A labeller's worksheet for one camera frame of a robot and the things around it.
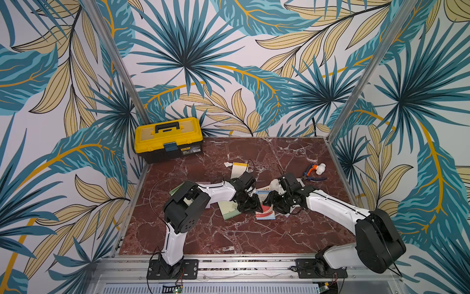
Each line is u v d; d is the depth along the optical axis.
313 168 1.04
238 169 1.05
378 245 0.42
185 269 0.73
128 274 0.73
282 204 0.75
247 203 0.80
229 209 0.87
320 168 1.02
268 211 0.86
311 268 0.73
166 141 0.97
